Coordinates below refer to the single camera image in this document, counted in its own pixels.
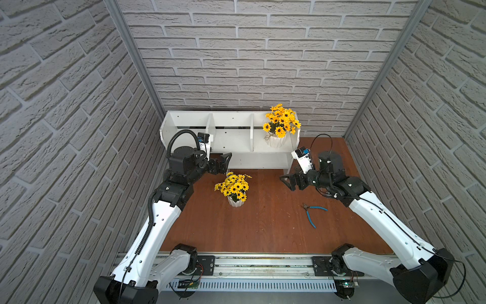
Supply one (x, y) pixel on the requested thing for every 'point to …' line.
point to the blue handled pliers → (307, 208)
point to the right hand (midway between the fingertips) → (289, 172)
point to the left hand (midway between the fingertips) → (223, 148)
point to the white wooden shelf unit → (240, 133)
